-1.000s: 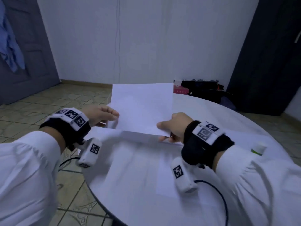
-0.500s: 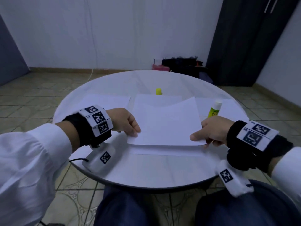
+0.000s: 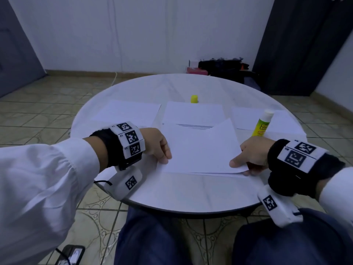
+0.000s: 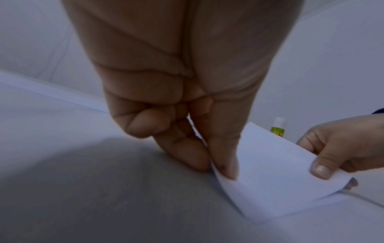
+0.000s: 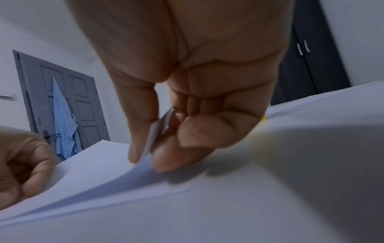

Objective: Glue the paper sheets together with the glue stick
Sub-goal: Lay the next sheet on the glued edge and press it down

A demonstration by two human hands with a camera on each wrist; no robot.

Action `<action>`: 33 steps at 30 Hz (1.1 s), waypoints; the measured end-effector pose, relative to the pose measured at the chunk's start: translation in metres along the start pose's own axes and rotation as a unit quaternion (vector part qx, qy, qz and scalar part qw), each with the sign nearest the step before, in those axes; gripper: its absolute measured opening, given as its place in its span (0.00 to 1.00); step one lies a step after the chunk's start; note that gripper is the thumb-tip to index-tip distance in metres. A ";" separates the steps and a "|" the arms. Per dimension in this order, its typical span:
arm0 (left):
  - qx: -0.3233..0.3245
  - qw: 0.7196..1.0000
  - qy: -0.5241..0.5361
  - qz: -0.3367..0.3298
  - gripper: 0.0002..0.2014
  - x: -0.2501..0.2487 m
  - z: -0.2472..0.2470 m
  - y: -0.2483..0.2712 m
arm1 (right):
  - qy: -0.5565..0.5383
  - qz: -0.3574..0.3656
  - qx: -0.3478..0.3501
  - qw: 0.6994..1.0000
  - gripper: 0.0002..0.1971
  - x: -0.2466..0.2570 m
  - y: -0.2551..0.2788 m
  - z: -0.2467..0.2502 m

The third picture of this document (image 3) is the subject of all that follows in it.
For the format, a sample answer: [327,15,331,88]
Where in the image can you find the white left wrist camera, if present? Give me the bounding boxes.
[104,165,144,201]

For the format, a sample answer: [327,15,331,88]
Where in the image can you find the black phone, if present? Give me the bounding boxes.
[55,244,86,265]

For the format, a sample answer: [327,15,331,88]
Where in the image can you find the person's left forearm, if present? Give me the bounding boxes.
[0,135,108,265]

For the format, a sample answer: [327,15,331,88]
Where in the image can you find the blue suitcase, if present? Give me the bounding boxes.
[244,76,261,92]

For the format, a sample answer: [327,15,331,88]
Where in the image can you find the black wardrobe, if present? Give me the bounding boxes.
[252,0,353,97]

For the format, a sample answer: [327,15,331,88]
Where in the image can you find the black left wristband with markers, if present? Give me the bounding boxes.
[90,121,146,170]

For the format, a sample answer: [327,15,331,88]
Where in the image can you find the black right wristband with markers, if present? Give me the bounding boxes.
[267,139,345,198]

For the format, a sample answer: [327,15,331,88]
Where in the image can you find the person's left hand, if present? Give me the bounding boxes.
[139,127,173,165]

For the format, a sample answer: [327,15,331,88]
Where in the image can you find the single white paper sheet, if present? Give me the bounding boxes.
[161,101,226,129]
[156,119,250,176]

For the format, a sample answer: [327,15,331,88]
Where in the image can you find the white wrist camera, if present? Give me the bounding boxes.
[104,165,144,201]
[258,184,304,228]

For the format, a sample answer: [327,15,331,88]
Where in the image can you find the white paper stack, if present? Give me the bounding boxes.
[88,99,162,127]
[231,106,307,137]

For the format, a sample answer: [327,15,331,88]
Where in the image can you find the person's right hand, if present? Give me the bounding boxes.
[229,135,275,176]

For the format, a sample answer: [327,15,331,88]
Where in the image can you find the person's right forearm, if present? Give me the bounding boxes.
[317,165,353,230]

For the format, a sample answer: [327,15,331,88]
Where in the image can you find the black bag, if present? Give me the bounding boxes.
[199,58,253,82]

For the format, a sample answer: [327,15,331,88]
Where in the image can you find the grey door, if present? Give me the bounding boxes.
[0,0,47,98]

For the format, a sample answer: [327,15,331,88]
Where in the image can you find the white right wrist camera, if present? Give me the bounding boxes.
[258,184,304,228]

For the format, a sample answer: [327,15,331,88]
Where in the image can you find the yellow glue stick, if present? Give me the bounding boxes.
[252,110,275,138]

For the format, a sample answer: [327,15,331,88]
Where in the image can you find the person's legs in blue jeans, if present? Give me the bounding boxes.
[113,204,353,265]

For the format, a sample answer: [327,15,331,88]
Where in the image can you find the black wristband with markers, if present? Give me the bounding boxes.
[90,121,146,170]
[267,139,345,198]

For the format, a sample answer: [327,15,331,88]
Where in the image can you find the white wall cable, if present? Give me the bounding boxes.
[107,0,121,86]

